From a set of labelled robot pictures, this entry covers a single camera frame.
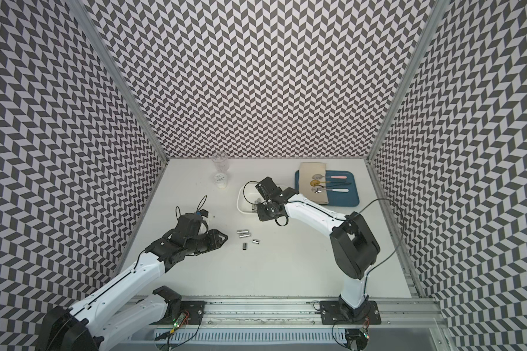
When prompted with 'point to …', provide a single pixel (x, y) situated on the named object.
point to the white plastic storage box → (248, 197)
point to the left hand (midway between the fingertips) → (225, 241)
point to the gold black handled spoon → (317, 183)
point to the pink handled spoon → (320, 176)
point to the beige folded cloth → (306, 172)
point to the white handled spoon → (320, 189)
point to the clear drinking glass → (220, 161)
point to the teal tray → (349, 199)
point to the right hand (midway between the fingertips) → (266, 216)
